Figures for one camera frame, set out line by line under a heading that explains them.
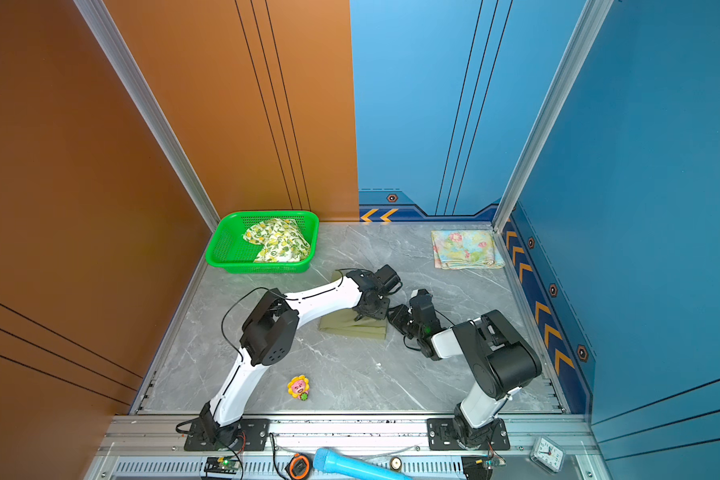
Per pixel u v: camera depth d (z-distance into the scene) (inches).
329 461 26.3
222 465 27.8
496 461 27.3
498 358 18.2
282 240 42.7
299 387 30.4
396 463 26.2
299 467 26.3
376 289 29.6
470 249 43.3
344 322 35.3
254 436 29.1
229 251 43.1
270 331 22.2
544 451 27.4
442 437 28.5
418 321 29.7
